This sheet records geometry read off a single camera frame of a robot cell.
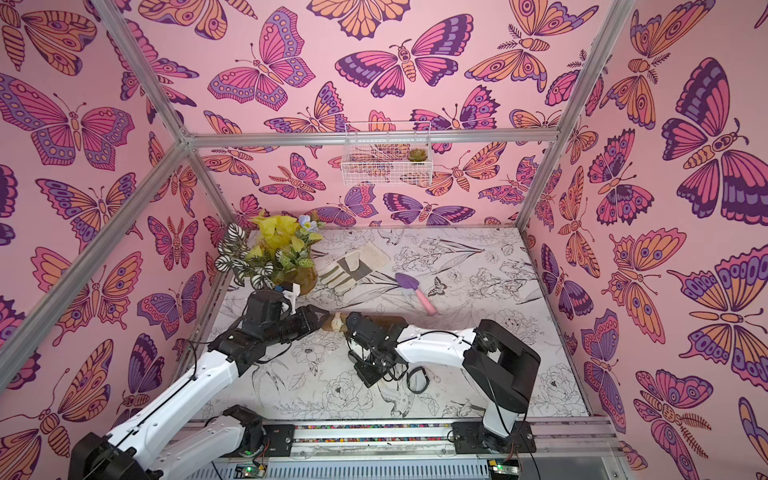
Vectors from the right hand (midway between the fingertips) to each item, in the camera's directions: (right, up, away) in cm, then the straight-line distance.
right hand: (363, 373), depth 83 cm
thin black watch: (+12, -2, +1) cm, 13 cm away
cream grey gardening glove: (-9, +27, +23) cm, 37 cm away
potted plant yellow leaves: (-28, +34, +8) cm, 45 cm away
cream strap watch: (-8, +13, +3) cm, 16 cm away
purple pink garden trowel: (+13, +24, +20) cm, 34 cm away
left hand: (-9, +17, -3) cm, 20 cm away
